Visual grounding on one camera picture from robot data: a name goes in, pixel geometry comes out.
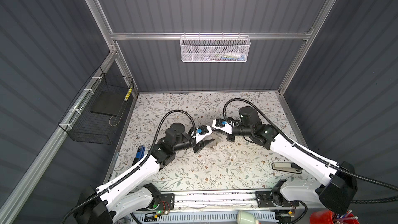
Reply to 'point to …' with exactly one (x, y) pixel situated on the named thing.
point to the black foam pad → (110, 103)
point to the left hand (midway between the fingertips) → (211, 133)
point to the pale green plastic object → (243, 217)
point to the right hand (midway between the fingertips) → (216, 128)
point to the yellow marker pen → (126, 97)
